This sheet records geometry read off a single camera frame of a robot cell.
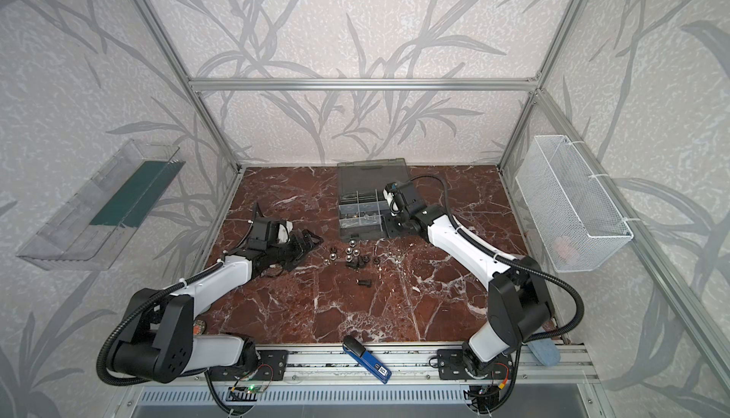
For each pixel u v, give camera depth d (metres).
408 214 0.65
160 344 0.42
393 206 0.75
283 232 0.74
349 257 0.93
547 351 0.74
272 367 0.72
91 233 0.64
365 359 0.72
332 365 0.75
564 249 0.73
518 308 0.43
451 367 0.73
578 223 0.61
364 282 0.88
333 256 0.94
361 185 1.23
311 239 0.82
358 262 0.91
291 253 0.79
